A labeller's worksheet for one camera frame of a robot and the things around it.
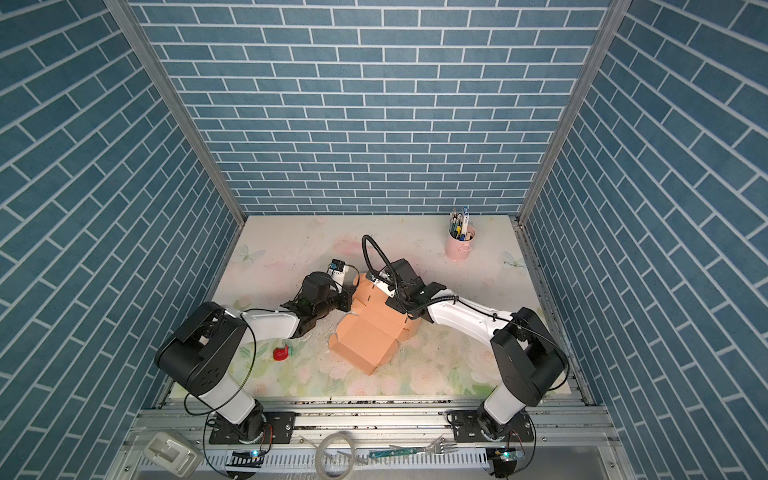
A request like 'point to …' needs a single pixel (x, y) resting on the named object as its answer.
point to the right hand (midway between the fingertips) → (394, 282)
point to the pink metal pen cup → (460, 250)
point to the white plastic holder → (173, 453)
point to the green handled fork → (437, 446)
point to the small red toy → (281, 354)
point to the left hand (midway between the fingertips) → (357, 288)
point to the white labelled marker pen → (466, 219)
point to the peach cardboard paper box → (368, 336)
